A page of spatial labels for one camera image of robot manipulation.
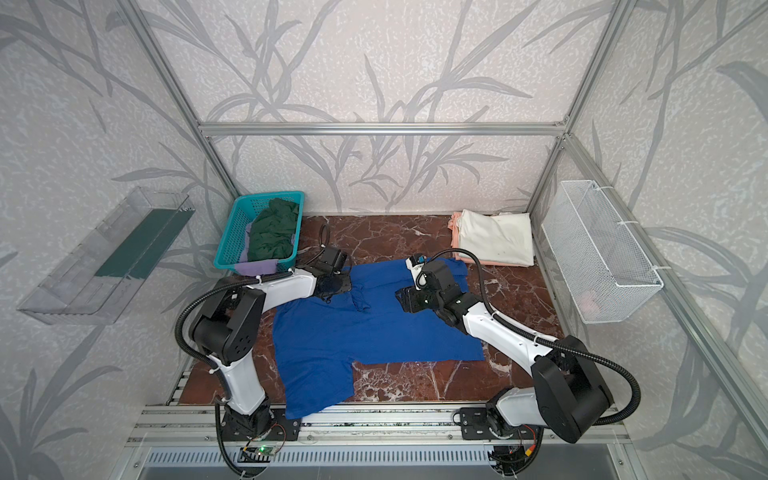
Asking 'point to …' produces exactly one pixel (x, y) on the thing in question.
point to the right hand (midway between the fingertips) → (405, 282)
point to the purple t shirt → (255, 268)
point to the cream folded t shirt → (504, 238)
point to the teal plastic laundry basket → (234, 237)
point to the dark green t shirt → (272, 232)
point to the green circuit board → (266, 450)
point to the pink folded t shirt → (495, 238)
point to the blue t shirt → (398, 315)
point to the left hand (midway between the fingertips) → (349, 274)
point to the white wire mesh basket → (605, 276)
